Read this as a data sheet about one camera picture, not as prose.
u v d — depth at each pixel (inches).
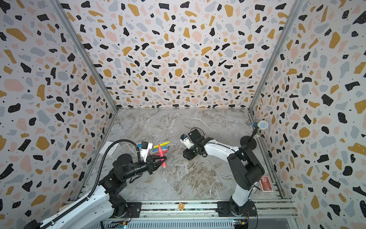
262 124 30.7
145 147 25.6
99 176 20.9
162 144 39.1
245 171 18.4
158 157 27.2
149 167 25.0
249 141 39.2
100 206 23.0
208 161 36.3
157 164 27.5
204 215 28.8
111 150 36.2
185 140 32.9
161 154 27.6
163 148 38.4
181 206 29.4
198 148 26.6
